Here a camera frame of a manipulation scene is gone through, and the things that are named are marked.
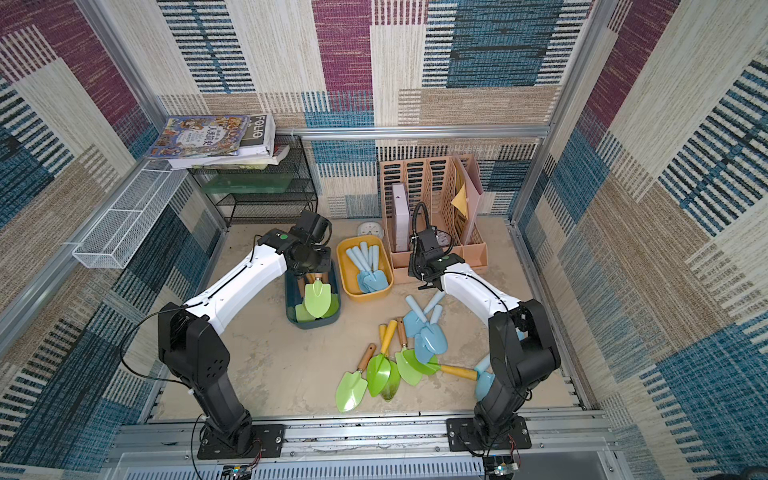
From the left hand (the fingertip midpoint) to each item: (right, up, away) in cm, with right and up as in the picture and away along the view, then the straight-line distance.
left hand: (324, 261), depth 87 cm
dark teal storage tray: (-12, -12, +11) cm, 20 cm away
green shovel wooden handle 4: (+24, -30, -3) cm, 39 cm away
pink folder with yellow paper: (+43, +19, +4) cm, 47 cm away
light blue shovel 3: (+11, +2, +18) cm, 21 cm away
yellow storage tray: (+5, -4, +16) cm, 18 cm away
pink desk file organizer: (+39, +24, +26) cm, 52 cm away
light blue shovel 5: (+31, -22, +2) cm, 38 cm away
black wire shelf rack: (-24, +24, +28) cm, 44 cm away
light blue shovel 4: (+11, -9, +9) cm, 16 cm away
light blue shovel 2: (+10, -4, +14) cm, 18 cm away
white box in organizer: (+22, +13, +7) cm, 27 cm away
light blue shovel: (+16, -7, +12) cm, 21 cm away
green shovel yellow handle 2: (+31, -29, -3) cm, 43 cm away
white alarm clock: (+12, +12, +28) cm, 32 cm away
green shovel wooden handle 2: (-8, -17, +7) cm, 20 cm away
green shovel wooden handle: (-1, -10, -2) cm, 10 cm away
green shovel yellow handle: (+16, -28, -6) cm, 33 cm away
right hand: (+28, 0, +5) cm, 28 cm away
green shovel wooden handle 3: (+9, -33, -6) cm, 34 cm away
